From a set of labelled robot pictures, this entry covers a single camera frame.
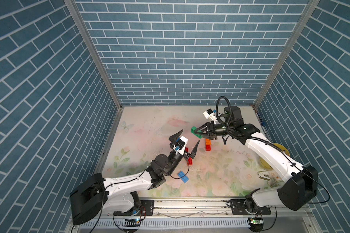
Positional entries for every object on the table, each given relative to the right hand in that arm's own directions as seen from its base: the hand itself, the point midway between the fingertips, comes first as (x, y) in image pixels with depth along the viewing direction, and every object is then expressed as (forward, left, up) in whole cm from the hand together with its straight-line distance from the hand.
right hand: (197, 134), depth 69 cm
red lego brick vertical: (-1, +3, -28) cm, 28 cm away
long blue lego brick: (-12, +5, -28) cm, 31 cm away
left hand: (-2, +2, 0) cm, 2 cm away
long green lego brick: (+1, +3, +1) cm, 3 cm away
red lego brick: (+10, -9, -28) cm, 31 cm away
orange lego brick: (+13, -9, -26) cm, 30 cm away
